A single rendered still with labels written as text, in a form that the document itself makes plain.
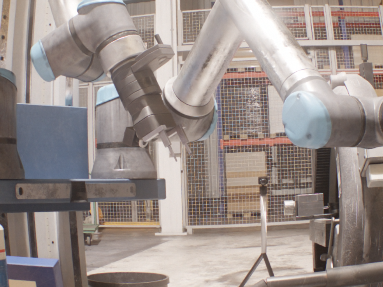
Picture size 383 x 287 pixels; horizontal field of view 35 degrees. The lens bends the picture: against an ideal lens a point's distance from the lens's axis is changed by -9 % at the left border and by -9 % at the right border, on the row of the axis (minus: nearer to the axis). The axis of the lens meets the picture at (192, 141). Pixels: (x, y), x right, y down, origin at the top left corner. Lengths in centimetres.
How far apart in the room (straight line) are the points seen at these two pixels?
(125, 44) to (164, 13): 828
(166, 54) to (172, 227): 803
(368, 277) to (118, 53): 62
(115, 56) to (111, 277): 140
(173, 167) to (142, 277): 672
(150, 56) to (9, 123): 51
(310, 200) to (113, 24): 89
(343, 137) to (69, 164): 98
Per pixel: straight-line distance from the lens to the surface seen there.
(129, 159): 178
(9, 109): 154
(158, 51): 115
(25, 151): 174
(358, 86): 158
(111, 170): 177
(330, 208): 191
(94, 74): 138
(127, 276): 247
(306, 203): 185
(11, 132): 154
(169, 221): 915
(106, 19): 121
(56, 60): 125
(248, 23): 122
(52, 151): 180
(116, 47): 119
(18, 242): 182
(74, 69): 130
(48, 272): 96
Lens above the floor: 70
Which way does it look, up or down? 4 degrees up
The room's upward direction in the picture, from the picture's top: 2 degrees counter-clockwise
